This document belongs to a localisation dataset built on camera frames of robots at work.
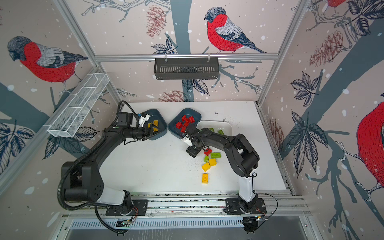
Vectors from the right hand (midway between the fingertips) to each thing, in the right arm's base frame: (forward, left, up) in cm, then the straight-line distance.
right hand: (193, 151), depth 94 cm
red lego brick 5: (0, -9, 0) cm, 9 cm away
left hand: (+2, +20, +19) cm, 27 cm away
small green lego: (-4, -8, 0) cm, 10 cm away
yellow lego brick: (+21, +29, +3) cm, 36 cm away
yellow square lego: (-7, -12, 0) cm, 14 cm away
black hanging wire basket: (+50, +7, +29) cm, 59 cm away
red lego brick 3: (+21, +7, +1) cm, 22 cm away
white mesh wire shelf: (-3, +60, +32) cm, 68 cm away
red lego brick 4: (+17, +9, 0) cm, 19 cm away
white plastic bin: (+19, -21, +2) cm, 28 cm away
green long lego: (-2, -14, -1) cm, 14 cm away
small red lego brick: (+25, +9, +3) cm, 27 cm away
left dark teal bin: (+25, +30, +6) cm, 40 cm away
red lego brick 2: (+19, +11, +3) cm, 22 cm away
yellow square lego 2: (-10, -8, -1) cm, 13 cm away
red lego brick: (+25, +3, +1) cm, 25 cm away
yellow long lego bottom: (-16, -8, -1) cm, 18 cm away
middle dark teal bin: (+31, +6, +3) cm, 32 cm away
